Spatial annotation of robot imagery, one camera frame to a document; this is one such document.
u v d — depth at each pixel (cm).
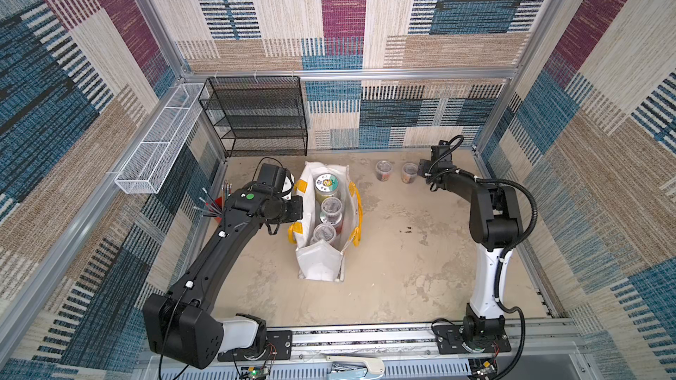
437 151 86
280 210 64
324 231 80
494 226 58
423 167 99
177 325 38
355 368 68
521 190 54
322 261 76
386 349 73
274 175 60
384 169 108
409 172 105
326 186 87
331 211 85
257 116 109
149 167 71
